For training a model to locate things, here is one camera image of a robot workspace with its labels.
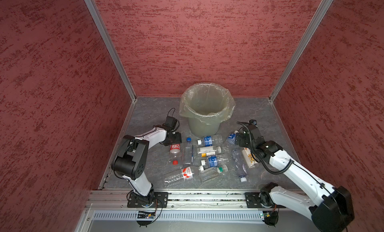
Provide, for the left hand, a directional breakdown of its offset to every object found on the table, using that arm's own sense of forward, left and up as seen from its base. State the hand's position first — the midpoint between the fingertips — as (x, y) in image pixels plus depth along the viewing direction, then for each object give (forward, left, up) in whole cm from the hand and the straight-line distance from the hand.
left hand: (176, 143), depth 94 cm
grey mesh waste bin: (+9, -16, +3) cm, 18 cm away
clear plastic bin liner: (+21, -20, +16) cm, 34 cm away
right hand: (-4, -39, +12) cm, 41 cm away
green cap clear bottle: (-19, -21, 0) cm, 28 cm away
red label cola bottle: (-6, 0, +4) cm, 7 cm away
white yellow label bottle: (-6, -19, +2) cm, 20 cm away
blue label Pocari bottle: (-13, -23, +6) cm, 27 cm away
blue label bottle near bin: (-1, -25, +6) cm, 26 cm away
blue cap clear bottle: (-6, -8, +2) cm, 10 cm away
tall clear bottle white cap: (-12, -39, 0) cm, 41 cm away
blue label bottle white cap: (0, -35, +2) cm, 35 cm away
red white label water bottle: (-20, -8, +5) cm, 22 cm away
